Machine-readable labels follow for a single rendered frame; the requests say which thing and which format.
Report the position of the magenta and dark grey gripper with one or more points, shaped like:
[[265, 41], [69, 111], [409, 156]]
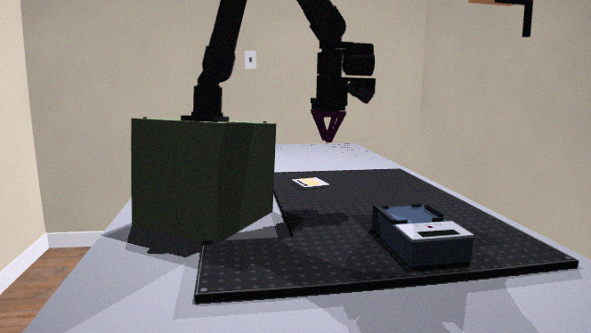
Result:
[[322, 108]]

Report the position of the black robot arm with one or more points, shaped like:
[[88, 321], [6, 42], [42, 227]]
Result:
[[328, 26]]

